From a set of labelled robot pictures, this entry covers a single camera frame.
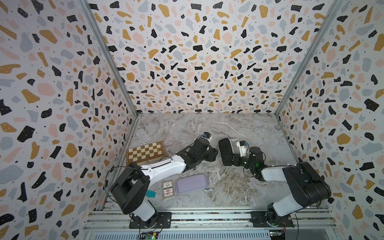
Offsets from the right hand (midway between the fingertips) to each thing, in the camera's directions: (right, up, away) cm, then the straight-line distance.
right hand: (228, 156), depth 90 cm
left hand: (-8, +5, -7) cm, 11 cm away
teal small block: (-44, -19, -9) cm, 49 cm away
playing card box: (-35, -16, -9) cm, 39 cm away
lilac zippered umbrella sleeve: (-22, -14, -6) cm, 27 cm away
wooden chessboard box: (-48, +2, +7) cm, 49 cm away
